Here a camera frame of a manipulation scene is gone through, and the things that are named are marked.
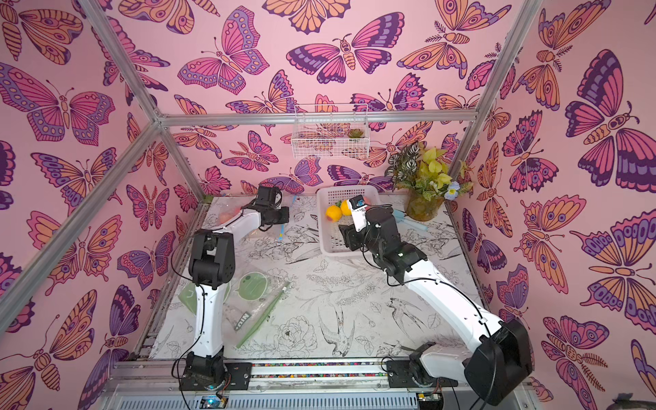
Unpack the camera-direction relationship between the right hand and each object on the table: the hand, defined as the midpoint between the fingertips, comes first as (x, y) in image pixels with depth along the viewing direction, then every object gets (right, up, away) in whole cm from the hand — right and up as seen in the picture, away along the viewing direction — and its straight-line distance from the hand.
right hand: (352, 219), depth 77 cm
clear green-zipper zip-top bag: (-35, -28, +12) cm, 46 cm away
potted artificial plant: (+29, +17, +23) cm, 41 cm away
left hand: (-24, +2, +31) cm, 39 cm away
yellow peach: (-6, +2, +29) cm, 29 cm away
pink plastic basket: (-7, -9, +26) cm, 28 cm away
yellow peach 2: (-1, +5, +32) cm, 32 cm away
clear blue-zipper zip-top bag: (-56, +5, +39) cm, 68 cm away
